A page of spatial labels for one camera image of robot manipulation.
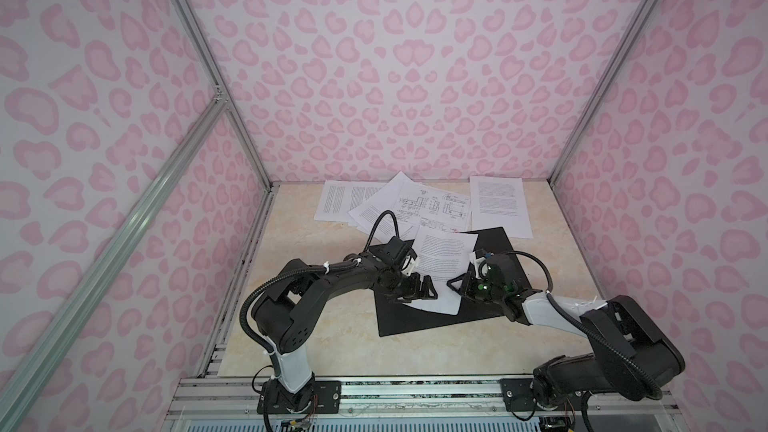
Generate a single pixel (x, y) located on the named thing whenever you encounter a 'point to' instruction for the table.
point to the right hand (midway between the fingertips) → (449, 283)
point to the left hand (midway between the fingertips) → (426, 295)
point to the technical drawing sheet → (420, 205)
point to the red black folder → (399, 317)
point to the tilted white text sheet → (386, 198)
